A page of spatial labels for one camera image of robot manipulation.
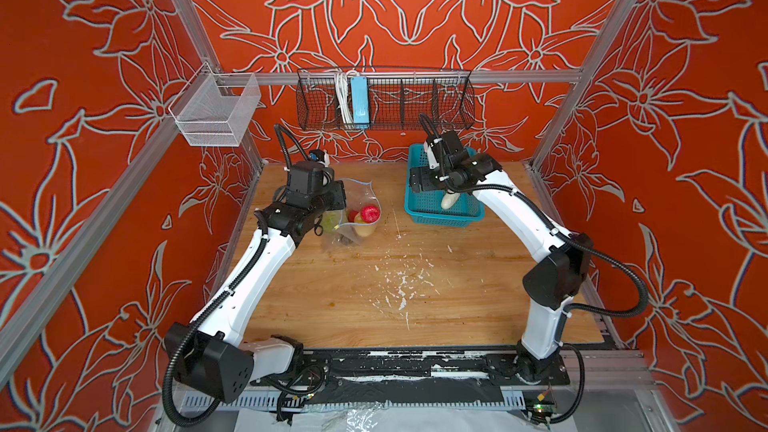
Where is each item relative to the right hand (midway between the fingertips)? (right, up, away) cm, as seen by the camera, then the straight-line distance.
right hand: (420, 175), depth 83 cm
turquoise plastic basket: (+5, -10, +23) cm, 25 cm away
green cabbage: (-26, -13, +4) cm, 30 cm away
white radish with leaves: (+12, -8, +19) cm, 24 cm away
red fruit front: (-14, -11, 0) cm, 18 cm away
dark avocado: (-22, -20, +7) cm, 31 cm away
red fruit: (-21, -12, +7) cm, 25 cm away
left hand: (-23, -2, -7) cm, 24 cm away
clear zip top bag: (-18, -5, +2) cm, 19 cm away
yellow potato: (-17, -16, +4) cm, 24 cm away
